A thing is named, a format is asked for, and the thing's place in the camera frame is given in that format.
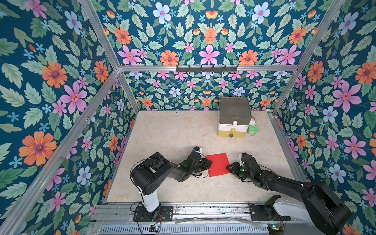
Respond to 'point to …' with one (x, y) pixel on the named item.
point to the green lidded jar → (252, 129)
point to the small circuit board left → (153, 228)
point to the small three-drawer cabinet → (234, 116)
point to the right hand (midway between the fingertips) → (227, 168)
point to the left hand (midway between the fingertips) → (212, 164)
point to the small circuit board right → (274, 227)
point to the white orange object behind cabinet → (252, 121)
